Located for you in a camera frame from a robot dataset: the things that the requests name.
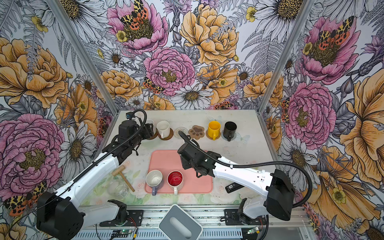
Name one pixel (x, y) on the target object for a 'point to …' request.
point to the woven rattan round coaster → (211, 138)
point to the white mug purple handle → (153, 178)
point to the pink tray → (167, 161)
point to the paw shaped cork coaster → (196, 132)
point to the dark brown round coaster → (170, 136)
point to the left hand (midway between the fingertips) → (147, 130)
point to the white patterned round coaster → (182, 129)
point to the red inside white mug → (175, 180)
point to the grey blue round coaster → (222, 136)
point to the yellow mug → (214, 129)
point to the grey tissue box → (177, 224)
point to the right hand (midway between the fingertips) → (188, 161)
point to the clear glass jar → (118, 188)
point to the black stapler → (233, 187)
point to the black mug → (229, 130)
